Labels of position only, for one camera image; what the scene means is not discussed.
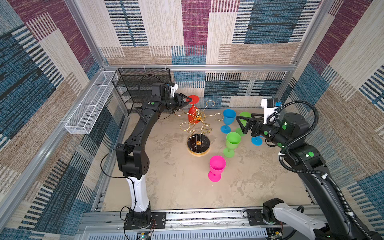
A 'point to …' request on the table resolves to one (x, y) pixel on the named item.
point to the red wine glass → (192, 110)
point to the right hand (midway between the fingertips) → (244, 119)
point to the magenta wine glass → (217, 164)
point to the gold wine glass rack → (198, 142)
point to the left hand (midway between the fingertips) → (191, 99)
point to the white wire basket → (82, 121)
